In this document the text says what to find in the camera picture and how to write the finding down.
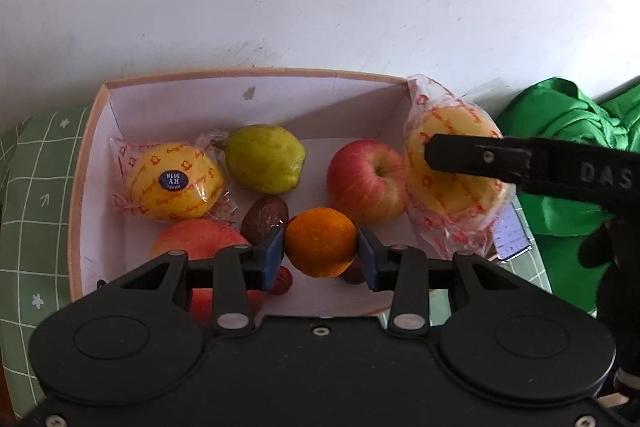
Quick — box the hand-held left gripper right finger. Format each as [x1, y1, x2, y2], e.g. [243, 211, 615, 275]
[357, 227, 555, 337]

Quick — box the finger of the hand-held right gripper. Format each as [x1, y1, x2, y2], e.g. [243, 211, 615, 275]
[423, 133, 537, 194]

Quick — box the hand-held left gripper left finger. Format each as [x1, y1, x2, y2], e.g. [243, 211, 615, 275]
[95, 225, 287, 338]

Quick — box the dark dried jujube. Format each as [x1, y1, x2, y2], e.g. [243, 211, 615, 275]
[241, 194, 290, 246]

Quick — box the small tangerine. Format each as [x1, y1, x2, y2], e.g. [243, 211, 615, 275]
[283, 207, 359, 279]

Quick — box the plastic orange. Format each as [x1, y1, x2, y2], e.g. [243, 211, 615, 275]
[110, 132, 239, 228]
[402, 74, 516, 261]

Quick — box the dark red apple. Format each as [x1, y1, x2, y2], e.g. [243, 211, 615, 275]
[149, 219, 269, 326]

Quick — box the red yellow striped apple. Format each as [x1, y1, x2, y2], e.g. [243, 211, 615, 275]
[326, 139, 409, 226]

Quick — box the green pear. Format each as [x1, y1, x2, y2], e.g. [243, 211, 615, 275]
[214, 124, 307, 194]

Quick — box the cardboard box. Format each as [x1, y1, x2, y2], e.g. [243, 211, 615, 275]
[67, 67, 427, 316]

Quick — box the person's right hand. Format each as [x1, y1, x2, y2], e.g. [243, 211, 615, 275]
[579, 212, 640, 403]

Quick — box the green cloth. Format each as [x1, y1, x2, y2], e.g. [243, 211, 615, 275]
[495, 77, 640, 324]

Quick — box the smartphone in clear case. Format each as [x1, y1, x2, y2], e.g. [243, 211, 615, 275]
[492, 201, 533, 262]

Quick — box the green checked tablecloth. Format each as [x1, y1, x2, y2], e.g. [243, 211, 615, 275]
[0, 107, 554, 421]

